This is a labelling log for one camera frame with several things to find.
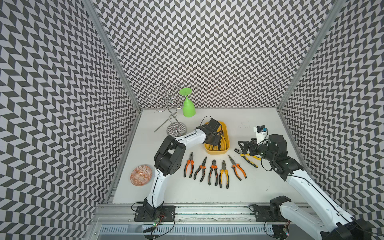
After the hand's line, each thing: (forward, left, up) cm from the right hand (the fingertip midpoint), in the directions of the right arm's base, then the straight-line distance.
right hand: (245, 143), depth 79 cm
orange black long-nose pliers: (-6, +16, -16) cm, 24 cm away
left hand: (+11, +15, -15) cm, 24 cm away
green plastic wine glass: (+21, +31, +4) cm, 38 cm away
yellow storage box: (+15, +8, -13) cm, 21 cm away
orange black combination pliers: (-3, +31, -15) cm, 35 cm away
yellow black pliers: (-5, +10, -17) cm, 20 cm away
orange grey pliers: (-7, +4, -18) cm, 19 cm away
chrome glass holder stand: (+21, +45, +13) cm, 51 cm away
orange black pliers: (-7, +22, -16) cm, 28 cm away
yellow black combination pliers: (+1, -4, -18) cm, 18 cm away
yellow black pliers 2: (+6, +15, -15) cm, 21 cm away
